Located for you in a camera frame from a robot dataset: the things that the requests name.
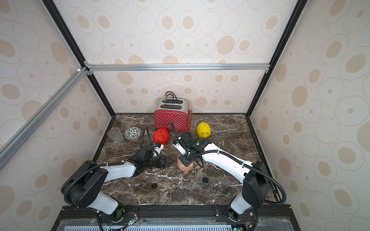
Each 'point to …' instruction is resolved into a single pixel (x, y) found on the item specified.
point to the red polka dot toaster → (174, 109)
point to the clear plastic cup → (115, 134)
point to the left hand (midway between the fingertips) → (172, 160)
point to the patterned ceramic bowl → (132, 133)
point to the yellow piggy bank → (204, 130)
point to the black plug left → (154, 185)
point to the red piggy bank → (161, 136)
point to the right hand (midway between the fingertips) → (190, 156)
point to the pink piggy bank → (182, 167)
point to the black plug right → (205, 179)
